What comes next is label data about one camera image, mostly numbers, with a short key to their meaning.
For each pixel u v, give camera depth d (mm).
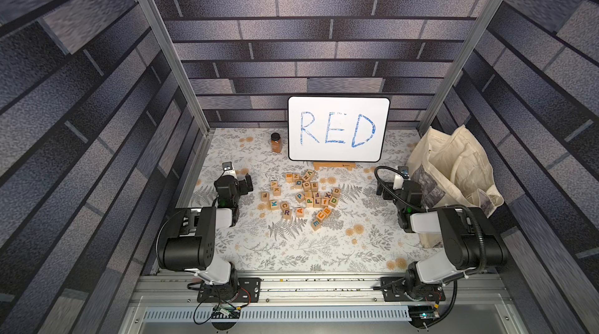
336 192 947
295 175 995
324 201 918
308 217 898
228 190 725
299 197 927
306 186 958
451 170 853
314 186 963
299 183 972
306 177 981
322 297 731
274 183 974
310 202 921
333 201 919
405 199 730
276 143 1058
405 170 812
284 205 900
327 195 930
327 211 895
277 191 948
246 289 742
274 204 906
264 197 935
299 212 894
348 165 1006
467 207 481
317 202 915
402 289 731
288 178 995
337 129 948
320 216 874
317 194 940
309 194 942
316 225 853
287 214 879
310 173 1002
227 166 813
